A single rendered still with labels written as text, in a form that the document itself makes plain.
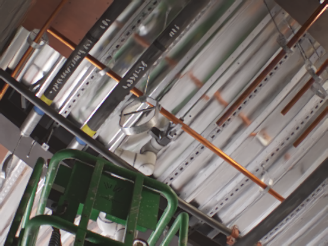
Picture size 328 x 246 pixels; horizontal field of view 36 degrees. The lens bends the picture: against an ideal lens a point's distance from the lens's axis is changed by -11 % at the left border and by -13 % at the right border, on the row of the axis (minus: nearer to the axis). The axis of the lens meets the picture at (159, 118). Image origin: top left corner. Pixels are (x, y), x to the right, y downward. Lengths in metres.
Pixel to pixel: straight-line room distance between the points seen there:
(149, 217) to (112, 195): 0.17
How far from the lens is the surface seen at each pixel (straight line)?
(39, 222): 1.90
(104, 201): 2.12
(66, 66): 2.76
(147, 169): 3.14
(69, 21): 3.25
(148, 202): 2.21
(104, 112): 2.83
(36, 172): 2.18
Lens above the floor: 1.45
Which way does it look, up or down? 62 degrees up
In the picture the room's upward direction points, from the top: 9 degrees clockwise
